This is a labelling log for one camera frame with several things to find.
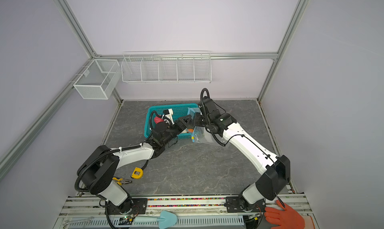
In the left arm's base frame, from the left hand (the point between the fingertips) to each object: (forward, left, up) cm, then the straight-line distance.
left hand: (192, 119), depth 80 cm
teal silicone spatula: (-42, +14, -23) cm, 50 cm away
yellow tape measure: (-19, +32, -21) cm, 43 cm away
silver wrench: (-40, +63, -23) cm, 78 cm away
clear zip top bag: (-2, -4, -12) cm, 13 cm away
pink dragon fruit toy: (+15, +24, -18) cm, 34 cm away
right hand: (-1, -2, +2) cm, 3 cm away
